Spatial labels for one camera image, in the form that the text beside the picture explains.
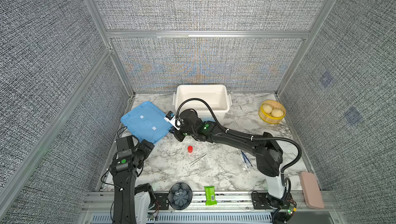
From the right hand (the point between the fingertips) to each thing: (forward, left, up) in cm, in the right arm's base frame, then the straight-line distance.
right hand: (170, 128), depth 80 cm
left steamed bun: (+22, -61, -11) cm, 66 cm away
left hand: (-9, +11, -5) cm, 15 cm away
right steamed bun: (+19, -66, -12) cm, 69 cm away
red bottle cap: (-5, -10, -15) cm, 18 cm away
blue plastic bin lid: (+16, +20, -16) cm, 30 cm away
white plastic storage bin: (+33, -27, -11) cm, 44 cm away
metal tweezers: (-11, -13, -17) cm, 24 cm away
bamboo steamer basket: (+16, -60, -14) cm, 63 cm away
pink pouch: (-28, -69, -17) cm, 77 cm away
